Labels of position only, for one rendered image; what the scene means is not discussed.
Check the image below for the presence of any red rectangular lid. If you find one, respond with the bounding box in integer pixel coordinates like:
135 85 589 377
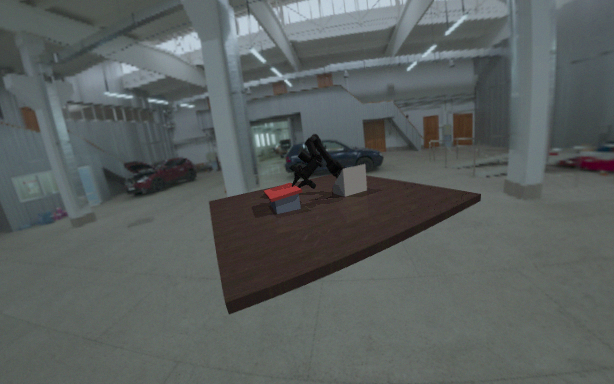
264 183 302 202

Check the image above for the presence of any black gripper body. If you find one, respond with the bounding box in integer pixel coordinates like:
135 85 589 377
290 165 316 189

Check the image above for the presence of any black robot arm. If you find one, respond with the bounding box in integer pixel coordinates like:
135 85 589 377
298 134 346 178

